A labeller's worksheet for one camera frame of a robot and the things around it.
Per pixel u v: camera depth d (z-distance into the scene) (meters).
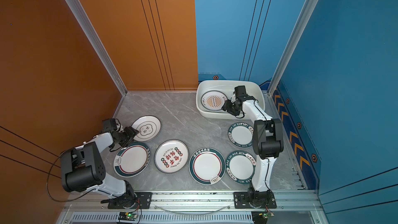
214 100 1.12
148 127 0.99
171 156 0.87
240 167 0.84
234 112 0.85
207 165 0.83
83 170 0.45
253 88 1.11
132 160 0.89
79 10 0.78
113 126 0.78
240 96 0.77
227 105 0.87
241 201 0.73
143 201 0.74
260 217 0.70
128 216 0.71
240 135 0.97
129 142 0.83
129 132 0.83
